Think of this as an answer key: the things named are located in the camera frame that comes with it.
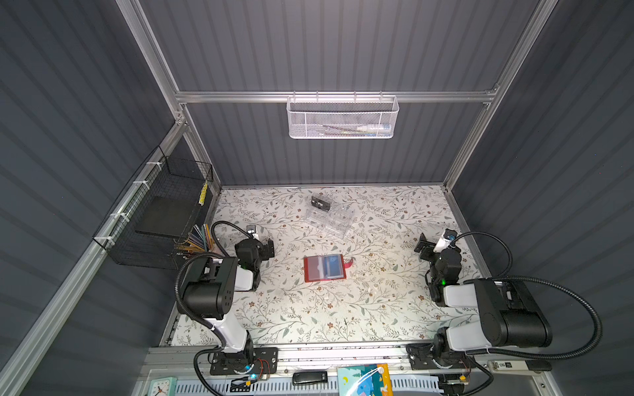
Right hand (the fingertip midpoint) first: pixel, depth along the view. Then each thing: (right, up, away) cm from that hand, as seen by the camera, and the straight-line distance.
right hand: (440, 237), depth 89 cm
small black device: (-46, -37, -20) cm, 62 cm away
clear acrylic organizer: (-40, +7, +20) cm, 45 cm away
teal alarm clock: (-87, -39, -21) cm, 97 cm away
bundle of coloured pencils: (-88, -1, 0) cm, 88 cm away
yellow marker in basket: (-84, +16, -6) cm, 85 cm away
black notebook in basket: (-88, +8, -18) cm, 90 cm away
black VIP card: (-44, +12, +16) cm, 48 cm away
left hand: (-68, -2, +8) cm, 68 cm away
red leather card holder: (-42, -12, +4) cm, 44 cm away
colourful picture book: (-27, -40, -19) cm, 52 cm away
